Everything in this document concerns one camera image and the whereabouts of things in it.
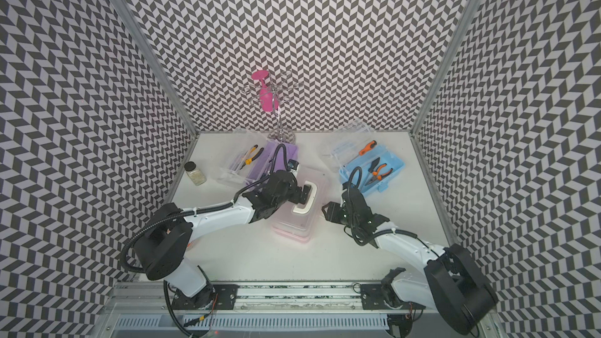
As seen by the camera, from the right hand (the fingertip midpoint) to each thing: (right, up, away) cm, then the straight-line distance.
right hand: (327, 213), depth 86 cm
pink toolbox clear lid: (-10, 0, -8) cm, 13 cm away
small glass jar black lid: (-53, +14, +8) cm, 56 cm away
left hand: (-10, +10, +2) cm, 14 cm away
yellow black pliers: (-32, +20, +10) cm, 39 cm away
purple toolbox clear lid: (-31, +21, +11) cm, 39 cm away
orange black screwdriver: (+18, +25, +13) cm, 33 cm away
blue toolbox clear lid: (+15, +31, +16) cm, 38 cm away
